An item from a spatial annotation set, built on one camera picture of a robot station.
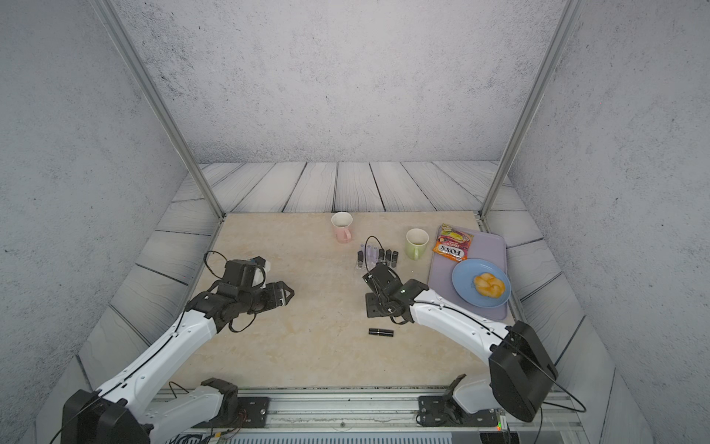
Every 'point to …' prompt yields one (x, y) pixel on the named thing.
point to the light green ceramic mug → (416, 241)
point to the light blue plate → (463, 277)
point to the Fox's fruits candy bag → (452, 244)
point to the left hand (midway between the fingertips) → (290, 294)
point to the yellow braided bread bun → (488, 285)
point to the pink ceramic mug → (341, 222)
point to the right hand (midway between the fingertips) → (377, 305)
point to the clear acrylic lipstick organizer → (369, 263)
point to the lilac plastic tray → (484, 244)
